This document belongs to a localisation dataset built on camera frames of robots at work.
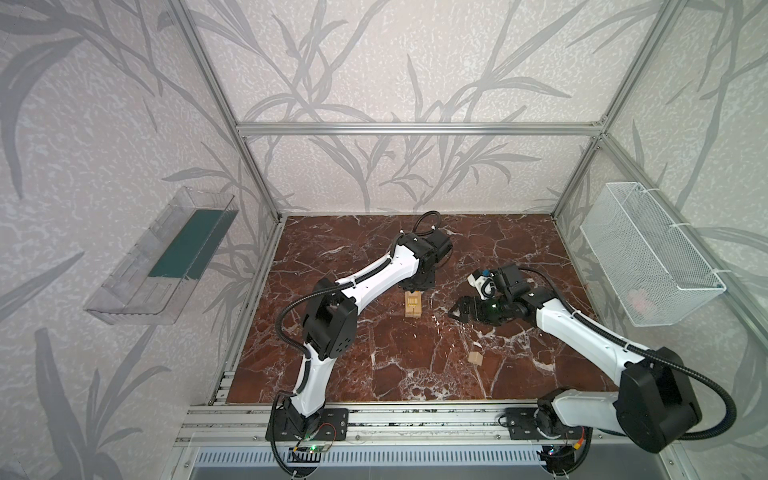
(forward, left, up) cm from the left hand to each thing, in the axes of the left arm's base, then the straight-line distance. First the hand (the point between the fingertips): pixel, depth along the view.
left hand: (424, 279), depth 88 cm
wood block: (-7, +3, -9) cm, 12 cm away
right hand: (-8, -10, -1) cm, 13 cm away
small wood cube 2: (-20, -14, -9) cm, 26 cm away
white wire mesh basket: (-11, -46, +24) cm, 54 cm away
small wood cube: (-4, +3, -7) cm, 8 cm away
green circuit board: (-41, +28, -11) cm, 51 cm away
